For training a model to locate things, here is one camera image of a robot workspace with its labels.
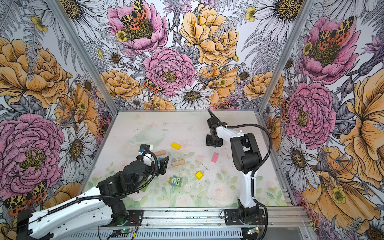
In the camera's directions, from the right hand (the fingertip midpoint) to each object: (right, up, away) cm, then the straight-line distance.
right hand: (212, 148), depth 100 cm
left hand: (-28, -2, -25) cm, 38 cm away
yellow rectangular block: (-24, +1, +2) cm, 24 cm away
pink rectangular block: (+1, -6, -3) cm, 7 cm away
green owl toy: (-23, -16, -14) cm, 31 cm away
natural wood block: (-21, -8, -6) cm, 23 cm away
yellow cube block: (-9, -14, -13) cm, 21 cm away
